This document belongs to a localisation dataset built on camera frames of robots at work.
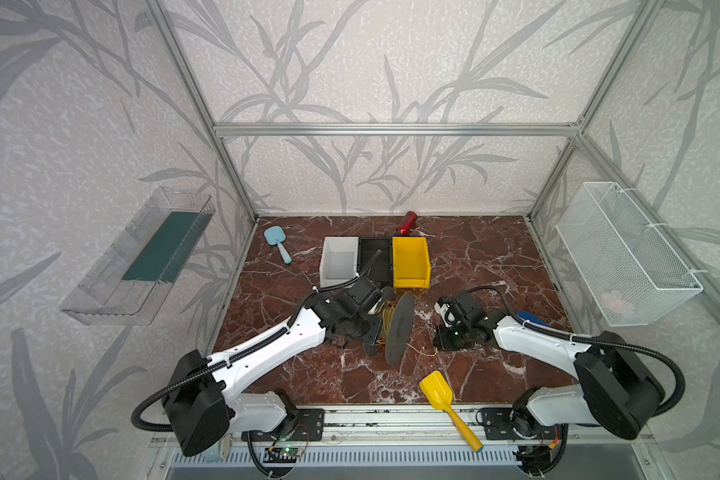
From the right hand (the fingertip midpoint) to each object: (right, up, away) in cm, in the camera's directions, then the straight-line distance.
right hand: (432, 333), depth 87 cm
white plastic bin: (-30, +21, +22) cm, 43 cm away
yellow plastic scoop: (+1, -13, -9) cm, 16 cm away
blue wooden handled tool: (+33, +3, +7) cm, 34 cm away
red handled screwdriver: (-4, +35, +29) cm, 45 cm away
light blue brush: (-56, +30, +26) cm, 68 cm away
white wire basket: (+37, +21, -25) cm, 50 cm away
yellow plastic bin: (-4, +20, +18) cm, 27 cm away
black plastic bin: (-15, +18, +19) cm, 30 cm away
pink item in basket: (+42, +13, -15) cm, 46 cm away
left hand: (-15, +5, -10) cm, 19 cm away
